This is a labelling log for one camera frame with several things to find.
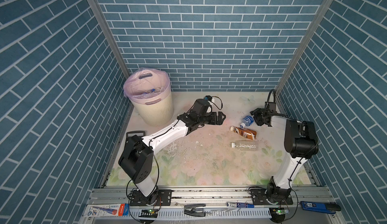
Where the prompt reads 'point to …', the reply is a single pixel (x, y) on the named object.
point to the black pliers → (194, 209)
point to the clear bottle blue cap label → (154, 90)
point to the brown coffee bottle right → (244, 132)
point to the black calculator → (129, 134)
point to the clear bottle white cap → (246, 145)
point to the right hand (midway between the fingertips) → (251, 111)
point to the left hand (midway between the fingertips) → (220, 116)
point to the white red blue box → (106, 210)
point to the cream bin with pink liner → (149, 90)
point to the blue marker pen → (239, 205)
